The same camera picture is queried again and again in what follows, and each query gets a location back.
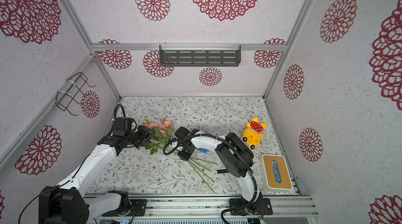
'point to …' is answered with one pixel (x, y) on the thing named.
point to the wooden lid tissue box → (275, 173)
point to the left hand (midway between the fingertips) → (155, 133)
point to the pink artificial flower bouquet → (162, 133)
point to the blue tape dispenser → (203, 150)
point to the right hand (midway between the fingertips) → (182, 154)
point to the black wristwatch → (222, 171)
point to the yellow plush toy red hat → (253, 134)
